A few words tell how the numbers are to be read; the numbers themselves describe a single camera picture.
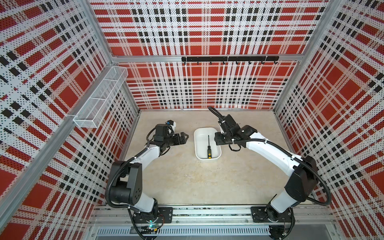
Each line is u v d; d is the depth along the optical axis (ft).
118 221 2.40
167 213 2.41
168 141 2.53
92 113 3.00
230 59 2.90
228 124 2.03
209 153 3.06
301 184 1.41
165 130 2.46
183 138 2.70
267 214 2.14
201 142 3.31
